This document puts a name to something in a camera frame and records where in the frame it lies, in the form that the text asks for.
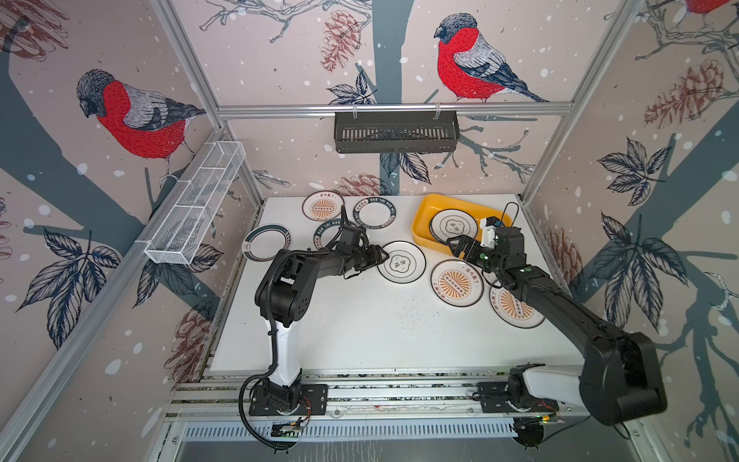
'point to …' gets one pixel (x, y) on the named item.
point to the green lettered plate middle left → (325, 232)
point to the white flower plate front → (452, 222)
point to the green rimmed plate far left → (262, 243)
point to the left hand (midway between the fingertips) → (384, 257)
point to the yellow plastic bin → (432, 205)
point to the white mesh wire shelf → (180, 236)
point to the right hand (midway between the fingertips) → (456, 246)
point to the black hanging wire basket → (396, 134)
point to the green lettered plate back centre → (374, 213)
